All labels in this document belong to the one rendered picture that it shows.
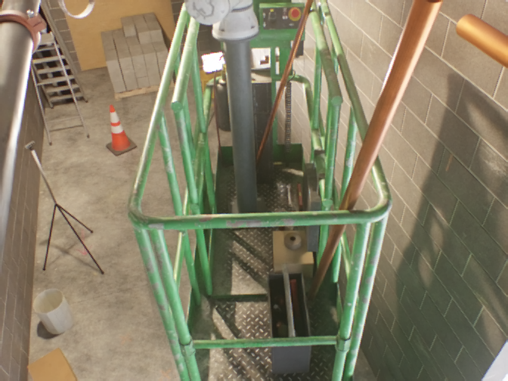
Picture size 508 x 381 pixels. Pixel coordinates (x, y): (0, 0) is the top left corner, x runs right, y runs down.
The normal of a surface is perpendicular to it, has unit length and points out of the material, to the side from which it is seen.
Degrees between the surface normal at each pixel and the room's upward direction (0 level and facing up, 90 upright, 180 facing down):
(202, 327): 0
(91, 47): 90
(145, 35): 90
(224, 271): 0
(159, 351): 0
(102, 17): 90
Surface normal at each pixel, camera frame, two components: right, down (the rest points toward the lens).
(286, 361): 0.04, 0.67
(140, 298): -0.03, -0.74
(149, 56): 0.33, 0.63
